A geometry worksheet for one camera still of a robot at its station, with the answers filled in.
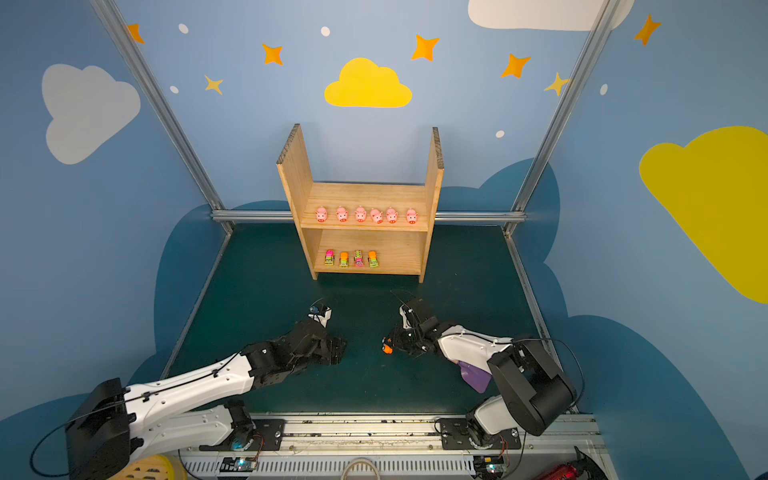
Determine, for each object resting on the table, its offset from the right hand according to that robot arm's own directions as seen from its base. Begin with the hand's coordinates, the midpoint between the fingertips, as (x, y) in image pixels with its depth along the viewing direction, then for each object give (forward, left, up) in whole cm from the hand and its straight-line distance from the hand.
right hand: (389, 338), depth 88 cm
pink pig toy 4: (+25, +9, +27) cm, 38 cm away
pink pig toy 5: (+25, +15, +27) cm, 39 cm away
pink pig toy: (+25, -5, +27) cm, 37 cm away
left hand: (-5, +13, +6) cm, 15 cm away
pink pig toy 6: (+24, +21, +27) cm, 42 cm away
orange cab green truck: (+25, +17, +6) cm, 31 cm away
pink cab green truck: (+26, +22, +6) cm, 34 cm away
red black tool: (-29, -48, -1) cm, 56 cm away
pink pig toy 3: (+25, +5, +27) cm, 37 cm away
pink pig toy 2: (+25, +1, +27) cm, 37 cm away
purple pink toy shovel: (-9, -25, -2) cm, 27 cm away
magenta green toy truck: (+26, +12, +5) cm, 29 cm away
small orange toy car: (-3, 0, 0) cm, 3 cm away
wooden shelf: (+22, +9, +24) cm, 34 cm away
